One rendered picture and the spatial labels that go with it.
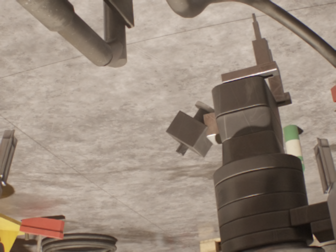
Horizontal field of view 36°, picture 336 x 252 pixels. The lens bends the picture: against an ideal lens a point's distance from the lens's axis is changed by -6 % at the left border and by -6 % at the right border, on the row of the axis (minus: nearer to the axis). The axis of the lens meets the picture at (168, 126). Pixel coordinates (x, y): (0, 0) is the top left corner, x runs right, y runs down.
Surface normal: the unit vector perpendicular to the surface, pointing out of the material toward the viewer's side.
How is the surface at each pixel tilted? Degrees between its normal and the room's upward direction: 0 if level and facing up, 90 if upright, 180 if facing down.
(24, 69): 0
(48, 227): 90
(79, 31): 45
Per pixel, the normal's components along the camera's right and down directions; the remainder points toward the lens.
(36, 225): -0.26, -0.36
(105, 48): 0.92, 0.02
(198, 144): 0.75, 0.44
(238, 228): -0.74, -0.20
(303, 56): 0.10, 0.91
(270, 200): -0.05, -0.39
